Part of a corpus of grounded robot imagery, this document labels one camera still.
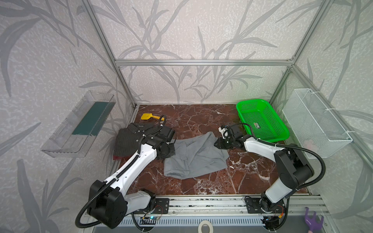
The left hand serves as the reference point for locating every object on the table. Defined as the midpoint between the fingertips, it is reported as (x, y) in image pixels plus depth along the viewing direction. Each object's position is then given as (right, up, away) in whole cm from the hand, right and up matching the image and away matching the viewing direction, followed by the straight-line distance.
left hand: (172, 149), depth 81 cm
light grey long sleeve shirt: (+13, -6, +9) cm, 17 cm away
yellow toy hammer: (-23, +19, +30) cm, 42 cm away
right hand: (+25, +3, +11) cm, 28 cm away
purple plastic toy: (+69, -33, -13) cm, 78 cm away
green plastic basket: (+67, +12, +27) cm, 73 cm away
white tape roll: (+17, -33, -12) cm, 39 cm away
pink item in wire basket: (+72, +4, -8) cm, 72 cm away
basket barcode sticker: (+59, +12, +27) cm, 66 cm away
